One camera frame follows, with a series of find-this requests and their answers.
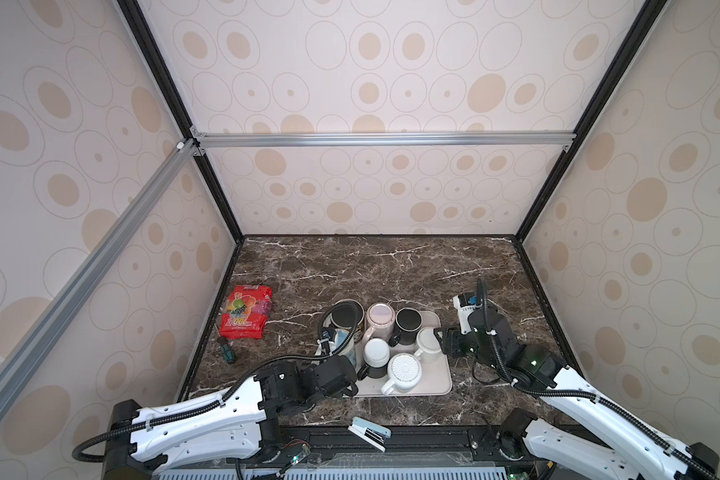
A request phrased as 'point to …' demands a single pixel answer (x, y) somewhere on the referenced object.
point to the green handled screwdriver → (227, 350)
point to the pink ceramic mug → (381, 320)
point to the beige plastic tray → (436, 377)
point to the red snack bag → (246, 312)
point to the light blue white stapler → (372, 432)
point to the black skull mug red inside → (349, 314)
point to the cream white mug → (428, 345)
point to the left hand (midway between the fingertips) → (347, 373)
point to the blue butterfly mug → (348, 351)
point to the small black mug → (408, 322)
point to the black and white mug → (376, 355)
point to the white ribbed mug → (404, 373)
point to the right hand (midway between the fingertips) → (443, 329)
